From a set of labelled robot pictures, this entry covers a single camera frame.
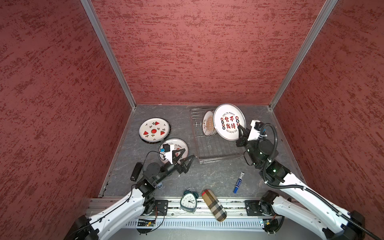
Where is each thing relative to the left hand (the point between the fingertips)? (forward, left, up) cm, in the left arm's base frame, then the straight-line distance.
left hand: (190, 156), depth 73 cm
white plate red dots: (+15, -19, +11) cm, 27 cm away
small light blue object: (-10, +17, -16) cm, 25 cm away
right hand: (+10, -23, +11) cm, 27 cm away
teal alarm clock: (-18, 0, -14) cm, 22 cm away
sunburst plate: (+14, -13, +3) cm, 19 cm away
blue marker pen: (-8, -27, -17) cm, 33 cm away
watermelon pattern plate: (+26, +26, -15) cm, 40 cm away
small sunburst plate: (+30, -11, -12) cm, 35 cm away
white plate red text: (+16, +9, -18) cm, 26 cm away
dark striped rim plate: (+26, +26, -15) cm, 40 cm away
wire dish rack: (+16, -11, -18) cm, 27 cm away
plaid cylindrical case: (-22, -15, -15) cm, 31 cm away
